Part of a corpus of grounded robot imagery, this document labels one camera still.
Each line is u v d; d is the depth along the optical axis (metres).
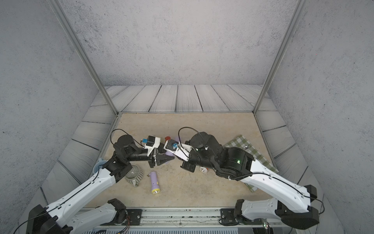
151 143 0.54
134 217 0.73
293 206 0.37
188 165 0.49
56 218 0.39
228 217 0.72
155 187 0.80
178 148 0.45
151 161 0.57
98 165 0.85
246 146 0.96
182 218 0.74
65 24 0.75
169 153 0.60
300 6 0.70
